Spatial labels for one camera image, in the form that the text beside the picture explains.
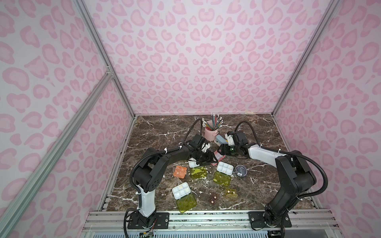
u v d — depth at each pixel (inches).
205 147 30.7
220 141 38.3
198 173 35.5
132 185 19.1
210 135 39.1
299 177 18.6
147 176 19.7
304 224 28.6
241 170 34.7
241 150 28.0
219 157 37.4
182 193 32.3
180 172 35.5
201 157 31.0
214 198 31.3
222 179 34.1
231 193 32.3
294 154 19.2
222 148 33.8
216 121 39.3
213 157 32.5
